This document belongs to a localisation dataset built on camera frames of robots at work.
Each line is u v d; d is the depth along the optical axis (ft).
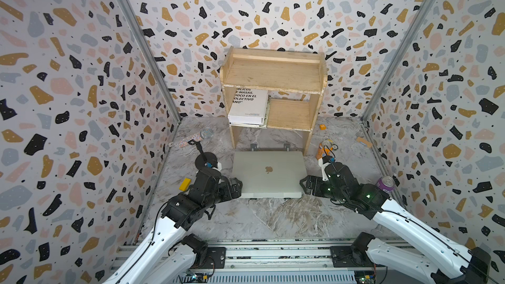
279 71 2.71
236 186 2.17
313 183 2.21
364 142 3.78
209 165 2.16
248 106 2.94
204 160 3.30
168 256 1.89
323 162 2.28
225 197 2.13
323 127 3.84
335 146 3.59
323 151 3.31
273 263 2.40
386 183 2.73
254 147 2.94
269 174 2.57
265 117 2.65
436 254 1.36
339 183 1.84
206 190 1.75
